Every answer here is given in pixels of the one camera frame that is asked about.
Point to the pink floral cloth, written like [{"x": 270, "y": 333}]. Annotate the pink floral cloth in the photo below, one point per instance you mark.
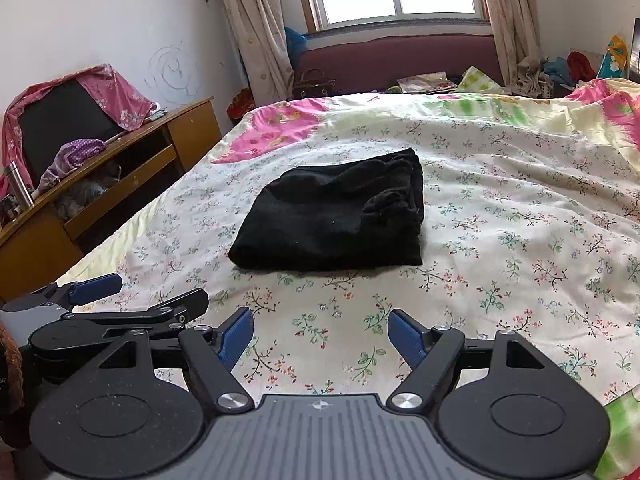
[{"x": 110, "y": 90}]

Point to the grey cloth bundle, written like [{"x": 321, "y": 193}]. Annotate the grey cloth bundle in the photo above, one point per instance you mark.
[{"x": 85, "y": 192}]

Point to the maroon sofa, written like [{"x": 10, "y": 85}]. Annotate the maroon sofa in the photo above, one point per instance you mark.
[{"x": 390, "y": 57}]

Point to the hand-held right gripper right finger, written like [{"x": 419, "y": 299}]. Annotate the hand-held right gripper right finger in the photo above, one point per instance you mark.
[{"x": 407, "y": 337}]

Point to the blue plastic bag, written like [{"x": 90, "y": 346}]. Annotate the blue plastic bag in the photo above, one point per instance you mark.
[{"x": 295, "y": 42}]

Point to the red bag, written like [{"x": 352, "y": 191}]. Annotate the red bag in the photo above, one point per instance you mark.
[{"x": 241, "y": 105}]

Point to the yellow cyan printed bag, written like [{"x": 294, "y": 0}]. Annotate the yellow cyan printed bag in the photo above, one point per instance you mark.
[{"x": 614, "y": 57}]

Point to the red cloth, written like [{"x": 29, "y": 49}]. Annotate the red cloth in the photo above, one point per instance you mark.
[{"x": 582, "y": 66}]

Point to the purple cloth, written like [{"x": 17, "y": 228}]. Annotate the purple cloth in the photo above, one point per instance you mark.
[{"x": 75, "y": 152}]

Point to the wooden desk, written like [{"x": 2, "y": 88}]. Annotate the wooden desk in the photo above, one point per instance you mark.
[{"x": 192, "y": 127}]

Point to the person's left forearm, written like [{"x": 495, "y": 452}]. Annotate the person's left forearm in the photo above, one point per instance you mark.
[{"x": 10, "y": 385}]

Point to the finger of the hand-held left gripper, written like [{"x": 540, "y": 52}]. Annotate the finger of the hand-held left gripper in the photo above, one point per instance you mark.
[
  {"x": 95, "y": 287},
  {"x": 175, "y": 305}
]

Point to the metal thermos flask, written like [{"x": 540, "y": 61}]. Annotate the metal thermos flask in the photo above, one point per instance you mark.
[{"x": 20, "y": 187}]

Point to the blue cloth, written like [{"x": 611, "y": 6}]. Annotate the blue cloth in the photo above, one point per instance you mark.
[{"x": 557, "y": 71}]

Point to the black television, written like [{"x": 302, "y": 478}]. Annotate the black television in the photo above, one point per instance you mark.
[{"x": 60, "y": 120}]

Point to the green yellow cloth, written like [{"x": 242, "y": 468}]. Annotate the green yellow cloth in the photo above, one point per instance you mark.
[{"x": 477, "y": 81}]

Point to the floral bed sheet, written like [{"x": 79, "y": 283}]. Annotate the floral bed sheet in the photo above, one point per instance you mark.
[{"x": 500, "y": 210}]

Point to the brown handbag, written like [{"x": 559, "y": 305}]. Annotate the brown handbag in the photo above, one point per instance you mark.
[{"x": 312, "y": 86}]

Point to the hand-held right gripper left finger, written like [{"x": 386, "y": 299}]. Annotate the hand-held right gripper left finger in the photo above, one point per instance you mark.
[{"x": 235, "y": 337}]

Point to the pinkish plastic package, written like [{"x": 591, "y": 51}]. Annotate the pinkish plastic package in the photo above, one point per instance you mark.
[{"x": 422, "y": 81}]

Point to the black pants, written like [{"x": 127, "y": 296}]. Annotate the black pants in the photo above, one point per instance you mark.
[{"x": 325, "y": 220}]

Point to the beige curtain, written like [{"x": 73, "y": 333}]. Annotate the beige curtain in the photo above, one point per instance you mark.
[
  {"x": 255, "y": 35},
  {"x": 510, "y": 20}
]

